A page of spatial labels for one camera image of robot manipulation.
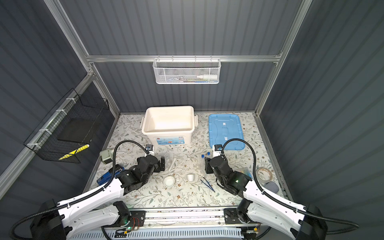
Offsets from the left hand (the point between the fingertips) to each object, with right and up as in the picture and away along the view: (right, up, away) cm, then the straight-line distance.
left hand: (156, 157), depth 82 cm
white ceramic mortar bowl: (+6, -14, +3) cm, 16 cm away
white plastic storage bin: (+2, +18, +30) cm, 35 cm away
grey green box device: (-33, -1, +9) cm, 35 cm away
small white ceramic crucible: (+19, -12, +3) cm, 22 cm away
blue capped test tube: (+25, +1, -3) cm, 26 cm away
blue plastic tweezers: (+27, -16, +3) cm, 32 cm away
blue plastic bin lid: (+43, +17, +30) cm, 55 cm away
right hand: (+29, 0, -3) cm, 29 cm away
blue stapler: (-29, -12, +3) cm, 31 cm away
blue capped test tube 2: (+29, +2, -2) cm, 29 cm away
